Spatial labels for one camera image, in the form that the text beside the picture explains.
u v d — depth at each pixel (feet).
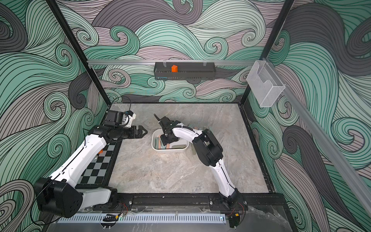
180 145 3.10
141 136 2.37
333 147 1.63
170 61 3.05
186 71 3.12
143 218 2.29
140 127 2.36
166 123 2.56
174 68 2.95
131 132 2.29
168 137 2.73
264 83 2.52
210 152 1.86
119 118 2.09
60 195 1.25
